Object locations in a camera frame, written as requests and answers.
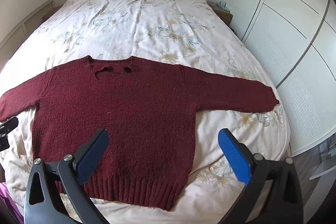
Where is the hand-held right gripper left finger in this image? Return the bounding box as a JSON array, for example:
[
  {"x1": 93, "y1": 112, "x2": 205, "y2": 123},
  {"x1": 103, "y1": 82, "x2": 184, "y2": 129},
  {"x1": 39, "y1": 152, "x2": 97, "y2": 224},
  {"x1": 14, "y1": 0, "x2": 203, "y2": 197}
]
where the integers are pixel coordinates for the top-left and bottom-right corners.
[{"x1": 23, "y1": 129, "x2": 116, "y2": 224}]

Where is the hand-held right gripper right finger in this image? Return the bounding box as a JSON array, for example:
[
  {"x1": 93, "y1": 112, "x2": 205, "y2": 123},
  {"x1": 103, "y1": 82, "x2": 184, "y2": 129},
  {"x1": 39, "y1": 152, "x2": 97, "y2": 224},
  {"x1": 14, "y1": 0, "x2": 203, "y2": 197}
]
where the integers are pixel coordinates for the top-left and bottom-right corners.
[{"x1": 218, "y1": 128, "x2": 305, "y2": 224}]

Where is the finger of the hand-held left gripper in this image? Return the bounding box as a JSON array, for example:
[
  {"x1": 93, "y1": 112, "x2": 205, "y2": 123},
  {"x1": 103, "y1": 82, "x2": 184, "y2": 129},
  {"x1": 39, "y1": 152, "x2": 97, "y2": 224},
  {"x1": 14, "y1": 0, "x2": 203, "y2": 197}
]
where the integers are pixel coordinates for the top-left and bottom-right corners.
[
  {"x1": 0, "y1": 117, "x2": 19, "y2": 136},
  {"x1": 0, "y1": 135, "x2": 10, "y2": 151}
]

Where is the dark red knitted sweater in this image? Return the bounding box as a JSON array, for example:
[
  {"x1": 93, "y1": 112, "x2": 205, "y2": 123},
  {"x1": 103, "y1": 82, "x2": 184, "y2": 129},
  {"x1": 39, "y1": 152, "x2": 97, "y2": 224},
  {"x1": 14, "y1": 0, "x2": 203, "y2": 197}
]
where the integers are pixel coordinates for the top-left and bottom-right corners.
[{"x1": 0, "y1": 55, "x2": 280, "y2": 212}]

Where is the purple cloth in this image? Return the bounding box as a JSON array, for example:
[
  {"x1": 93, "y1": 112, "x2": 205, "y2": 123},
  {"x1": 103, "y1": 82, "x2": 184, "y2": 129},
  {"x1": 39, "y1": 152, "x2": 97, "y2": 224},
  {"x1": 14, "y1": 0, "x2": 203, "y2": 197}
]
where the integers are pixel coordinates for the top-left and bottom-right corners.
[{"x1": 0, "y1": 182, "x2": 17, "y2": 224}]

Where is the grey glass stand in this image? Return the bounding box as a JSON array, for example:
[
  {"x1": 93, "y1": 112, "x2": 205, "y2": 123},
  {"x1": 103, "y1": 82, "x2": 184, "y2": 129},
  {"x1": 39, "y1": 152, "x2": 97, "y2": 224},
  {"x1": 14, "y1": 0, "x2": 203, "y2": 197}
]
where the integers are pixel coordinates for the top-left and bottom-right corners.
[{"x1": 309, "y1": 139, "x2": 336, "y2": 183}]

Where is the white panelled radiator cover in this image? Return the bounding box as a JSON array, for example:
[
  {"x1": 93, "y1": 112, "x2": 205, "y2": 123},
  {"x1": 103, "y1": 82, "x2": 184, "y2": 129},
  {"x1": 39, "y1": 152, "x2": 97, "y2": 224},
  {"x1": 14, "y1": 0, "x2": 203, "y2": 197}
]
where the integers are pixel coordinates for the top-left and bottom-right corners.
[{"x1": 0, "y1": 0, "x2": 55, "y2": 68}]

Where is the wooden nightstand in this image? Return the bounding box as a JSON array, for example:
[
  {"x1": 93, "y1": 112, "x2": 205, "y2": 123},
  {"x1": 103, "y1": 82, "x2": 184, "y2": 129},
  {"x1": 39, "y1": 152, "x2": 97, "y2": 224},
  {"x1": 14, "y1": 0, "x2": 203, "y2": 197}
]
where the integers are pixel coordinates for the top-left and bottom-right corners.
[{"x1": 209, "y1": 1, "x2": 234, "y2": 27}]

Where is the floral cream bed sheet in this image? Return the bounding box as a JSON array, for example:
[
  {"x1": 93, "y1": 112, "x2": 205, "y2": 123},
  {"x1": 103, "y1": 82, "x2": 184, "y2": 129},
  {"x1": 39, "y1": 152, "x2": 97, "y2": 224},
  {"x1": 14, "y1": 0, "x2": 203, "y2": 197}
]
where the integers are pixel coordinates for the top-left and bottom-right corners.
[{"x1": 0, "y1": 0, "x2": 292, "y2": 224}]

